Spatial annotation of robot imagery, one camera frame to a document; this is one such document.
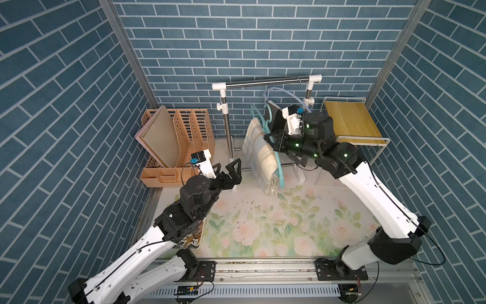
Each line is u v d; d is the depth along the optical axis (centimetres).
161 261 58
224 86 71
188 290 72
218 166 65
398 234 41
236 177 56
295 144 52
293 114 54
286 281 74
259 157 71
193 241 79
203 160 53
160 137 99
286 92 81
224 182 55
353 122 83
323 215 89
